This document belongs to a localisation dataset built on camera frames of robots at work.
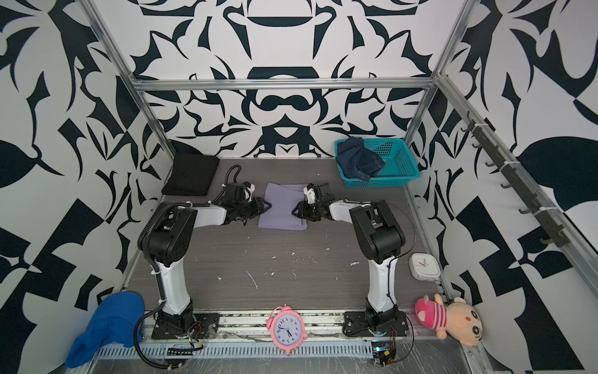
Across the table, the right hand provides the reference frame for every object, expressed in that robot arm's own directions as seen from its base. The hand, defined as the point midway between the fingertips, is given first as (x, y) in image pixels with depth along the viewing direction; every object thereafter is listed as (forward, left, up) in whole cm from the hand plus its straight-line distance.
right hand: (296, 210), depth 98 cm
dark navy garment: (+17, -26, +11) cm, 33 cm away
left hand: (+3, +11, +2) cm, 12 cm away
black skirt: (+22, +50, -1) cm, 55 cm away
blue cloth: (-40, +54, +2) cm, 67 cm away
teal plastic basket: (+25, -50, -2) cm, 56 cm away
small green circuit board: (-48, -26, -5) cm, 55 cm away
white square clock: (-23, -45, -2) cm, 51 cm away
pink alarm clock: (-42, +3, 0) cm, 42 cm away
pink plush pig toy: (-41, -48, +4) cm, 63 cm away
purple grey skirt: (+4, +5, +2) cm, 7 cm away
